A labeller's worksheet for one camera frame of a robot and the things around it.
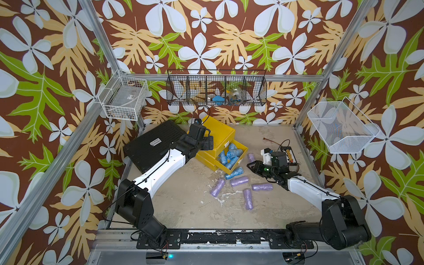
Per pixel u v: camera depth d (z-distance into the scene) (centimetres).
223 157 91
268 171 76
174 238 74
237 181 91
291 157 102
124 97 87
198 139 63
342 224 42
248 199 84
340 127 83
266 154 81
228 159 91
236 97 96
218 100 93
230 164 87
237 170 94
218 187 88
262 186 88
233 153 88
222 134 86
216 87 99
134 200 43
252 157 101
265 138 112
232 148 96
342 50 80
